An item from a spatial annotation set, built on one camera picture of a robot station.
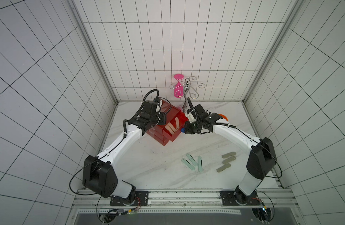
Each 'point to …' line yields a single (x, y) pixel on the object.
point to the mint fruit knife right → (200, 164)
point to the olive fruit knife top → (228, 154)
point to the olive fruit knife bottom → (223, 167)
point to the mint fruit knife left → (189, 164)
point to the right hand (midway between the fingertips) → (183, 127)
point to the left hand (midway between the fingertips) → (164, 119)
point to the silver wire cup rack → (186, 86)
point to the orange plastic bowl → (223, 116)
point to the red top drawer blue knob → (176, 126)
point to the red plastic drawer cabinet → (156, 132)
